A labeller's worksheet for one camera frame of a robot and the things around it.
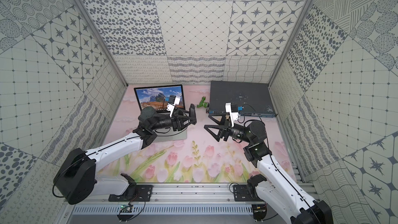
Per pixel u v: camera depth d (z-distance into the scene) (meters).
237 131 0.58
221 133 0.56
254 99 1.08
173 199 0.76
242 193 0.73
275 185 0.48
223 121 0.66
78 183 0.41
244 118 0.58
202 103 1.08
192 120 0.65
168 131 0.69
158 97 0.97
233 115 0.58
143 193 0.74
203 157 0.86
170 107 0.65
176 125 0.62
